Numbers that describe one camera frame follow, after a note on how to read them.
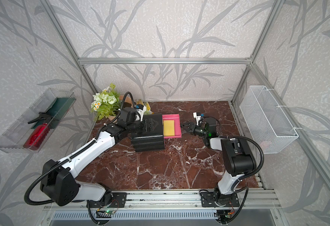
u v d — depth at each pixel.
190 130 0.81
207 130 0.76
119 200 0.73
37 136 0.58
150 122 0.72
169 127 0.86
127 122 0.61
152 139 0.79
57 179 0.40
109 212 0.70
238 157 0.48
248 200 0.71
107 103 0.80
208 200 0.72
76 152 0.46
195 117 0.86
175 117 0.95
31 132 0.65
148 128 0.71
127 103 1.04
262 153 0.45
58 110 0.67
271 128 0.61
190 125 0.82
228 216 0.71
